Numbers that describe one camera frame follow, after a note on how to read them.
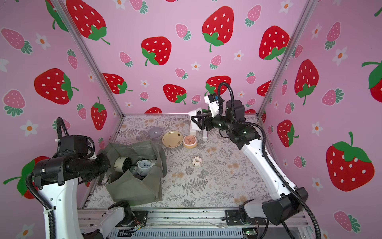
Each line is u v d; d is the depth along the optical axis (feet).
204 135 3.40
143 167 2.61
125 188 2.20
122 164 2.47
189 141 3.32
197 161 3.03
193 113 2.05
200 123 1.91
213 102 1.86
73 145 1.41
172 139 3.49
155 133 3.44
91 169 1.73
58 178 1.17
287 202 1.23
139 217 2.45
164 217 2.48
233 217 2.39
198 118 2.08
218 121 1.93
